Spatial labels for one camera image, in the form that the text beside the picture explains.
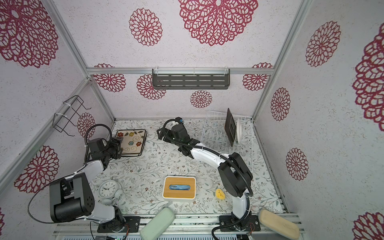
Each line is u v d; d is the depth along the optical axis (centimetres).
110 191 81
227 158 51
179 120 78
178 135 66
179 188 84
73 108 80
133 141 103
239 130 97
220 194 81
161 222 73
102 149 72
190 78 92
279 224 71
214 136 107
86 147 68
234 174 49
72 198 45
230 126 93
